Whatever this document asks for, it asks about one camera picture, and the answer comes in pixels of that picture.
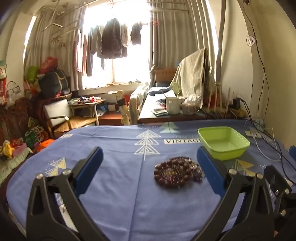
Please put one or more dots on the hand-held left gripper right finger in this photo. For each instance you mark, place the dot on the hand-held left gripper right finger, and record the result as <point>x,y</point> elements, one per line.
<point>208,169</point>

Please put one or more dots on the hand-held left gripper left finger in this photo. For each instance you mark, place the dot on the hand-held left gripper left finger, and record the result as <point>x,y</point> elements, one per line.
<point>90,166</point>

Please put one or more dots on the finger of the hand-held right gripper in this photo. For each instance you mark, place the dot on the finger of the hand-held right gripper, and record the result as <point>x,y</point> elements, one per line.
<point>281,179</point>

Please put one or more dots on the green plastic basket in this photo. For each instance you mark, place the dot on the green plastic basket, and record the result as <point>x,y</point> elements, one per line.
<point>222,141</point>

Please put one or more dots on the blue printed tablecloth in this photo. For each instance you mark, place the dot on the blue printed tablecloth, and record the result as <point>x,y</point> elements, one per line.
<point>120,208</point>

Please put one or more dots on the wooden armchair with cushion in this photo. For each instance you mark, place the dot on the wooden armchair with cushion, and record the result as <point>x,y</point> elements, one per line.
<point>60,113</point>

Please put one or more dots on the low wooden table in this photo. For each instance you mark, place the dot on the low wooden table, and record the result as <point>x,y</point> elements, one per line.
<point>85,105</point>

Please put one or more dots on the clear lidded jar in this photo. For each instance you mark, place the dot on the clear lidded jar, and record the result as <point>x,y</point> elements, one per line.
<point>188,109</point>

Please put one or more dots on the white peg rack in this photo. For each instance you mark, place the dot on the white peg rack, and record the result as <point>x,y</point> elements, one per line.
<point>217,99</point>

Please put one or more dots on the beige toy figure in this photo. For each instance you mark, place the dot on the beige toy figure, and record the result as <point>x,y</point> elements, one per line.
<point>122,104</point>

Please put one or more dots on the black charger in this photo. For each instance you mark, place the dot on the black charger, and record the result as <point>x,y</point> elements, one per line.
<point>237,103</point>

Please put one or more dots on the small cards stack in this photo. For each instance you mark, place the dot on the small cards stack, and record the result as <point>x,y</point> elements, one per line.
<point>159,111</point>

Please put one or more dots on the dark wooden desk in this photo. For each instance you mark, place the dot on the dark wooden desk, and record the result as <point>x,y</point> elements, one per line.
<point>148,115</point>

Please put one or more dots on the white bedding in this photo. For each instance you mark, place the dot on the white bedding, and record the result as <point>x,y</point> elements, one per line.
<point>136,99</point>

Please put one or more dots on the yellow plush toy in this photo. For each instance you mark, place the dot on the yellow plush toy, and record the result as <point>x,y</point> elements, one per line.
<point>8,150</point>

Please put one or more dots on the brown patterned cloth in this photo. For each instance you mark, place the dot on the brown patterned cloth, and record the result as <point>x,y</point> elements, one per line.
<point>13,120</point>

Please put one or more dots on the dark duffel bag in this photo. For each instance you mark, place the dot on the dark duffel bag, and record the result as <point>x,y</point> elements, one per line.
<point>53,83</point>

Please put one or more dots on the cardboard box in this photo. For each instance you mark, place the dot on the cardboard box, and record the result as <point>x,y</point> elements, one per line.
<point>164,75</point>

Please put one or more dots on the red bag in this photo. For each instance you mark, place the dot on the red bag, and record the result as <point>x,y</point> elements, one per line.
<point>48,64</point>

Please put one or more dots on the green bag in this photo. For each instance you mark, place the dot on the green bag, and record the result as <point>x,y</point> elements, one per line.
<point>32,73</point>

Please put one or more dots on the pink hanging garment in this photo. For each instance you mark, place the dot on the pink hanging garment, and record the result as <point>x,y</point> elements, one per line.
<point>76,51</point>

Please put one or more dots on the grey hanging clothes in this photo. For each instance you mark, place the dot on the grey hanging clothes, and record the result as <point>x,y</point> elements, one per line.
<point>93,46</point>

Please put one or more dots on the red and white pack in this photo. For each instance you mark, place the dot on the red and white pack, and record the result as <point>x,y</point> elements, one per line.
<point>2,83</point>

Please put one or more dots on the beige curtain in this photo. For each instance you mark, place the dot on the beige curtain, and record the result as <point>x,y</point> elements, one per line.
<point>46,46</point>
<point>175,34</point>

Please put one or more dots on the dark hanging jacket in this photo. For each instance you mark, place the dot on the dark hanging jacket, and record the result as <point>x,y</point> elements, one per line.
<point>113,39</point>

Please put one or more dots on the dark hanging shirt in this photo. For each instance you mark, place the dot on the dark hanging shirt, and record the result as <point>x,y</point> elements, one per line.
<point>136,34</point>

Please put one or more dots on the metal drying rack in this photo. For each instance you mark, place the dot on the metal drying rack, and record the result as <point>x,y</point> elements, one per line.
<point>64,16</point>

